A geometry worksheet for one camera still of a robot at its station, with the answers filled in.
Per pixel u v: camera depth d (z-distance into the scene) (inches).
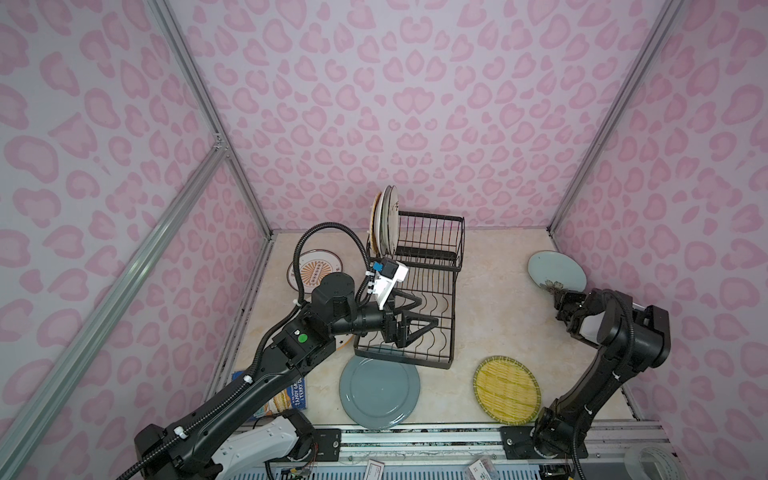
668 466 26.8
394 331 20.7
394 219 35.2
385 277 21.1
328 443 28.9
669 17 27.3
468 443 29.5
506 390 31.7
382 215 29.0
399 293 24.4
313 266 43.3
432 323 21.4
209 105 33.1
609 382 21.9
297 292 21.2
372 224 30.2
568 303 35.7
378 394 31.1
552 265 42.6
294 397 30.8
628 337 20.4
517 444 28.8
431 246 35.6
